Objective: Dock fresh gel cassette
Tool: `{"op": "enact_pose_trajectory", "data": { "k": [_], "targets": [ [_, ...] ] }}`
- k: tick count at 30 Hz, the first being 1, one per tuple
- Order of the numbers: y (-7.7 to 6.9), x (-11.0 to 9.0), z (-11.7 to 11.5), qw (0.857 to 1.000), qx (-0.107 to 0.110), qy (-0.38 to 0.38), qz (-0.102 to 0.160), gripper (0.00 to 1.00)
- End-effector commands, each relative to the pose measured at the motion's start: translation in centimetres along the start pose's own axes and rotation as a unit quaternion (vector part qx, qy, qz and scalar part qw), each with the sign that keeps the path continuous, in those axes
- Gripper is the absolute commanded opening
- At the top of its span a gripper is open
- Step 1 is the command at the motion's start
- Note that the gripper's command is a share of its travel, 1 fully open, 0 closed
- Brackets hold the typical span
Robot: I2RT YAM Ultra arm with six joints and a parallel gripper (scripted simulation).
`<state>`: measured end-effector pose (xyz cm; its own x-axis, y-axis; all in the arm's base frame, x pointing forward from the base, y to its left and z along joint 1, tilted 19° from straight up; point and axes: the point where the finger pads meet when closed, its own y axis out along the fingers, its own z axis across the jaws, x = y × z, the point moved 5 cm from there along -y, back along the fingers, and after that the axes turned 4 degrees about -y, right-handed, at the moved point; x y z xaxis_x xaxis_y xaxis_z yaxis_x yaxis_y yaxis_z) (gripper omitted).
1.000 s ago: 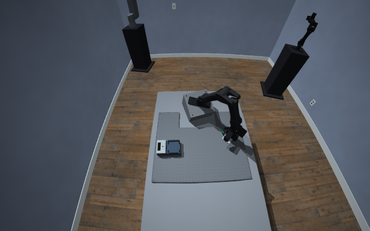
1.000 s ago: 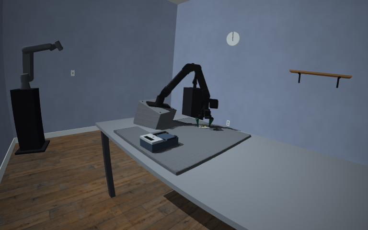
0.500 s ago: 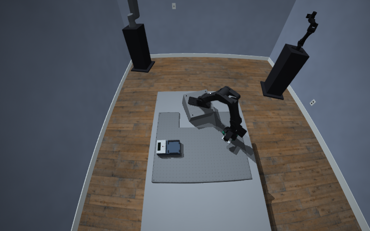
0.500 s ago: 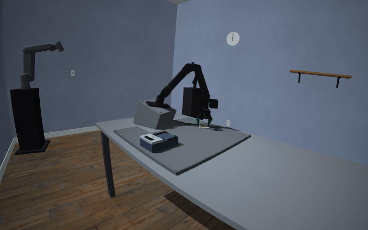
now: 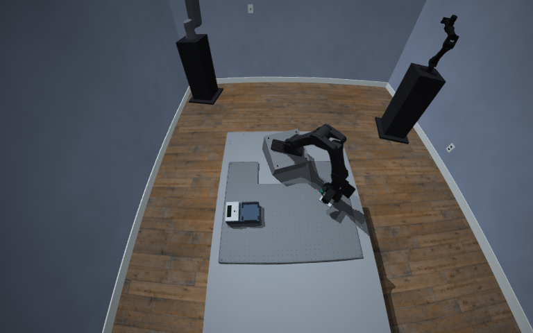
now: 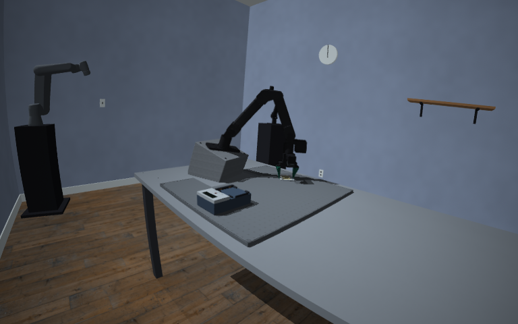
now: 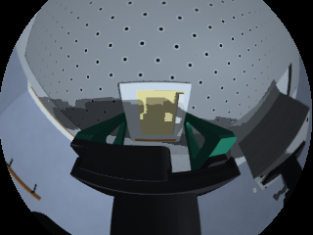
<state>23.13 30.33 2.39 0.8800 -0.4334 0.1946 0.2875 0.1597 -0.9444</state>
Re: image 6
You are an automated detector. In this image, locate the dark blue dock with white console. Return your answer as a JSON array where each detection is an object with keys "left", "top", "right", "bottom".
[{"left": 197, "top": 184, "right": 251, "bottom": 215}]

